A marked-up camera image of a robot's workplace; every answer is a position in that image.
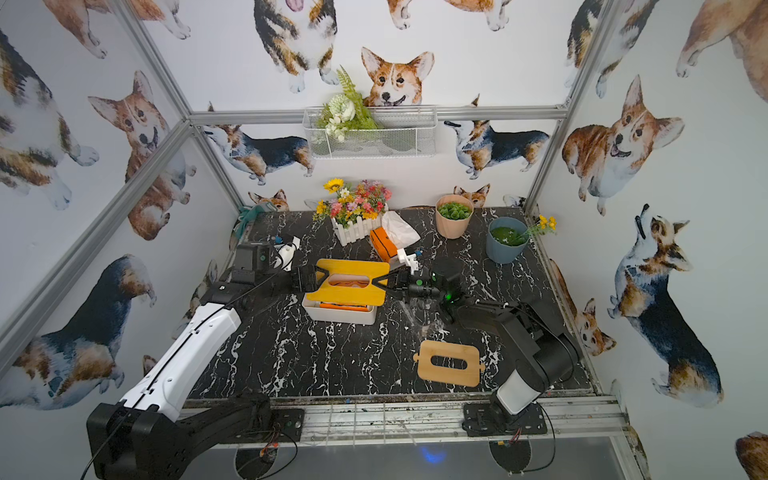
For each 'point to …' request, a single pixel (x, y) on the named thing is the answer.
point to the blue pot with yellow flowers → (507, 238)
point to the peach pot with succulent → (453, 214)
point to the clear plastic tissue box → (420, 311)
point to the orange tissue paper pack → (347, 281)
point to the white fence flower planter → (356, 210)
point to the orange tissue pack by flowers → (382, 243)
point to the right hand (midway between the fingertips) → (379, 274)
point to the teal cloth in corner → (246, 216)
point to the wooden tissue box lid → (469, 376)
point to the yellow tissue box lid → (372, 294)
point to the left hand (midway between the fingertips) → (313, 266)
